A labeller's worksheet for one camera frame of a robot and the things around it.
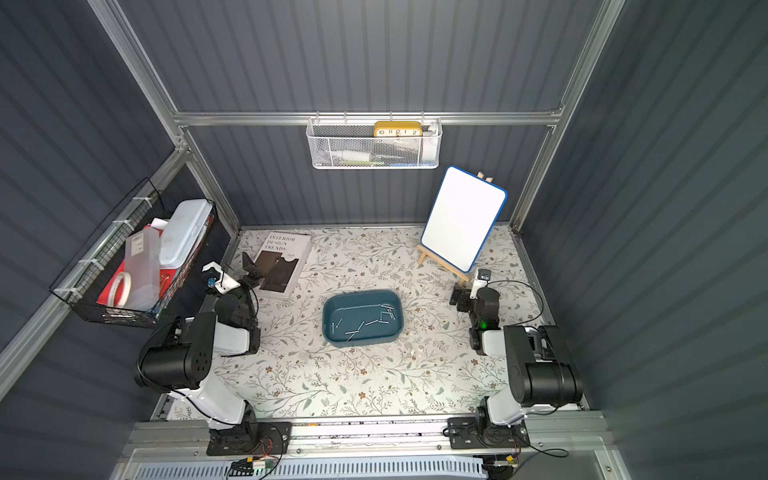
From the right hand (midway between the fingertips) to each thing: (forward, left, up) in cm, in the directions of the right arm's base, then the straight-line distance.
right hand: (479, 285), depth 93 cm
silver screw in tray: (-13, +39, -7) cm, 42 cm away
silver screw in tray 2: (-12, +46, -6) cm, 48 cm away
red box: (-12, +81, +21) cm, 84 cm away
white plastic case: (+3, +81, +26) cm, 85 cm away
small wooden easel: (+4, +5, 0) cm, 6 cm away
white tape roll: (-16, +90, +23) cm, 94 cm away
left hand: (-1, +72, +14) cm, 74 cm away
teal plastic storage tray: (-8, +37, -7) cm, 38 cm away
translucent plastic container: (-11, +85, +25) cm, 89 cm away
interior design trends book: (+13, +67, -4) cm, 69 cm away
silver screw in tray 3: (-5, +28, -7) cm, 30 cm away
